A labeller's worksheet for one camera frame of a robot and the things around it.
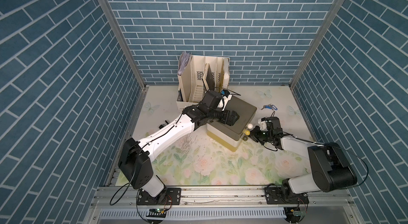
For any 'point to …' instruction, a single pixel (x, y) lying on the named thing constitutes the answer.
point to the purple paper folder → (184, 59)
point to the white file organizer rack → (204, 72)
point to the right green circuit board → (296, 213)
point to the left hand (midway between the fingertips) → (236, 115)
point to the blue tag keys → (270, 106)
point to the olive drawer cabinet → (230, 137)
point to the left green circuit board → (156, 212)
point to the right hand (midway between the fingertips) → (247, 133)
